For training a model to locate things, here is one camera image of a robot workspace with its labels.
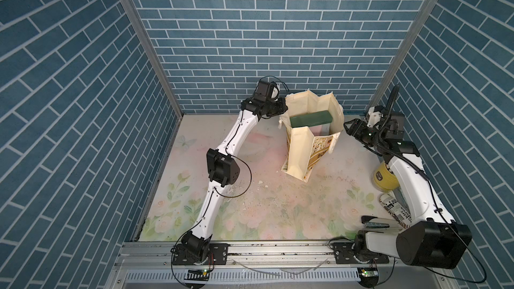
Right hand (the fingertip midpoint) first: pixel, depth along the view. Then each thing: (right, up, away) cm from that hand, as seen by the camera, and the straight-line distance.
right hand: (351, 127), depth 79 cm
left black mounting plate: (-52, -48, -6) cm, 71 cm away
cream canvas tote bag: (-17, -8, +5) cm, 20 cm away
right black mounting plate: (-5, -48, -6) cm, 49 cm away
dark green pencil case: (-13, +4, +15) cm, 20 cm away
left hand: (-21, +9, +11) cm, 26 cm away
